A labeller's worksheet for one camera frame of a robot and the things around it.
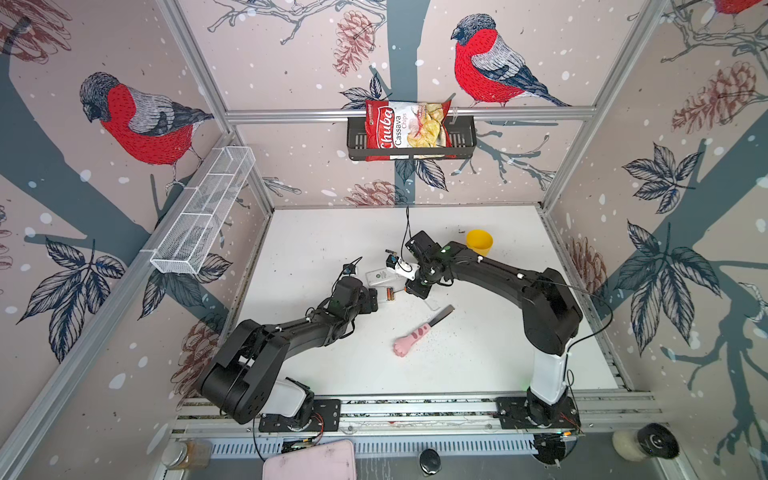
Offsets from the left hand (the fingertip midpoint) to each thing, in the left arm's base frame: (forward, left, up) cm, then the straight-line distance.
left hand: (366, 292), depth 91 cm
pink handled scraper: (-15, -11, -3) cm, 19 cm away
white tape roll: (-39, -62, +7) cm, 74 cm away
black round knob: (-42, -15, +5) cm, 45 cm away
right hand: (0, -12, +1) cm, 12 cm away
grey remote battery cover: (-1, -21, -6) cm, 22 cm away
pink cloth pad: (-41, +6, -3) cm, 42 cm away
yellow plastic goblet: (+15, -37, +7) cm, 40 cm away
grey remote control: (+1, -6, -4) cm, 7 cm away
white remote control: (+8, -4, -3) cm, 10 cm away
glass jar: (-40, +36, +2) cm, 53 cm away
